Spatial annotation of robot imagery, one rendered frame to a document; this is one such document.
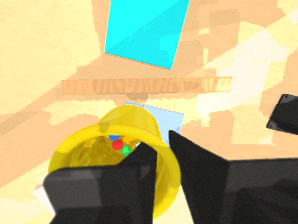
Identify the green marble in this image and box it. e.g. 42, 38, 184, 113
121, 145, 131, 156

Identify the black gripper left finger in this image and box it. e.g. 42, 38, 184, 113
43, 142, 157, 224

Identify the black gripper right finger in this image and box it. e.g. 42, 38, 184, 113
168, 130, 298, 224

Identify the red marble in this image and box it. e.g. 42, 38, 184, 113
112, 139, 123, 150

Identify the yellow translucent cup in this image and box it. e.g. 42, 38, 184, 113
48, 105, 181, 220

